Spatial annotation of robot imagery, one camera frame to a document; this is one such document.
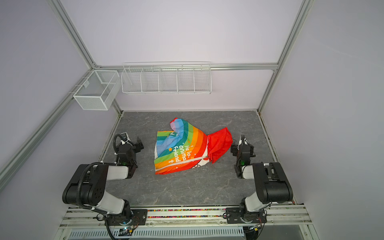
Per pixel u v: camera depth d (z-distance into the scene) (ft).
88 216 2.48
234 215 2.42
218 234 2.29
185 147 3.07
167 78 3.44
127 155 2.29
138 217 2.42
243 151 2.31
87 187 1.51
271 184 1.50
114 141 2.15
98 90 3.21
